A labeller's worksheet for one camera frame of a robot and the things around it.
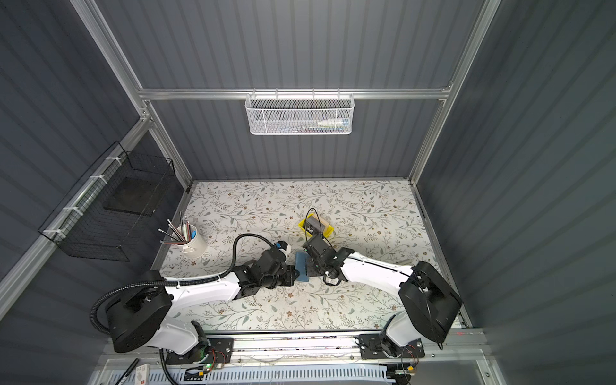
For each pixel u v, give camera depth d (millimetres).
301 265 850
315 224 991
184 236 911
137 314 433
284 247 788
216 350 727
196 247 885
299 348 754
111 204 729
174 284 476
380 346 664
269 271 667
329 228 985
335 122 904
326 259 657
